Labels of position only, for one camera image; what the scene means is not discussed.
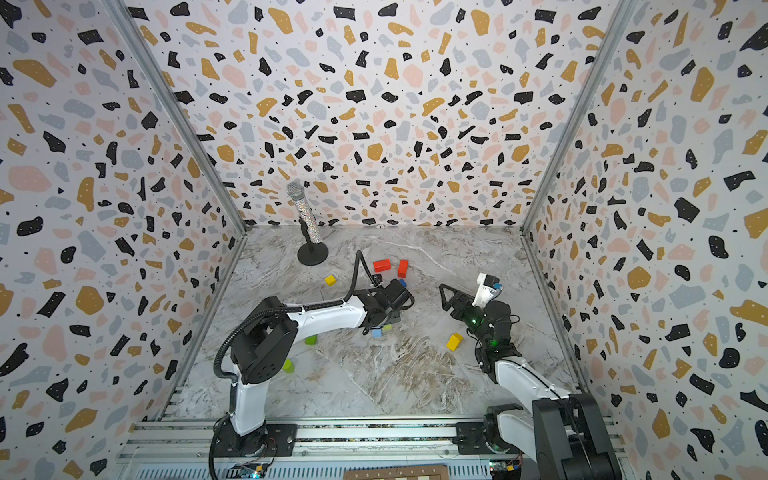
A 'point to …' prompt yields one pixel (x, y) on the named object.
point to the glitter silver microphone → (296, 190)
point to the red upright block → (402, 268)
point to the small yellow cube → (331, 280)
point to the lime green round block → (288, 366)
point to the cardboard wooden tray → (438, 472)
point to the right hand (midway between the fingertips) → (445, 284)
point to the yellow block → (454, 341)
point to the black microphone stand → (311, 254)
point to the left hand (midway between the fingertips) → (394, 309)
